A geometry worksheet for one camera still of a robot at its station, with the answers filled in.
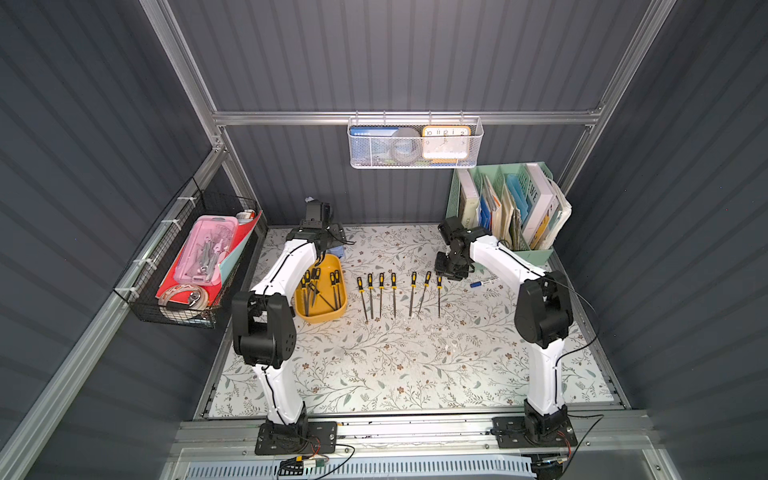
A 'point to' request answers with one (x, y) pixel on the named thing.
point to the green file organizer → (513, 203)
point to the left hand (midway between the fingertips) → (328, 233)
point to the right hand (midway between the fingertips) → (447, 272)
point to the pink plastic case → (205, 250)
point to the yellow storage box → (322, 294)
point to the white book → (541, 207)
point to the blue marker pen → (476, 284)
